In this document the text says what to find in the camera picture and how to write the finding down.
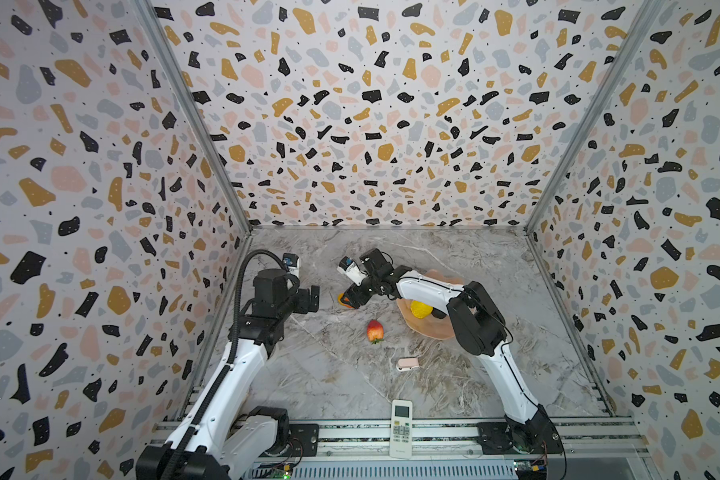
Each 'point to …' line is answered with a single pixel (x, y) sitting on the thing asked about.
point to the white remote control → (401, 429)
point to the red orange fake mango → (339, 296)
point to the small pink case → (405, 364)
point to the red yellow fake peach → (375, 331)
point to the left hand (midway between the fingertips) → (299, 280)
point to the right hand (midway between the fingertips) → (343, 286)
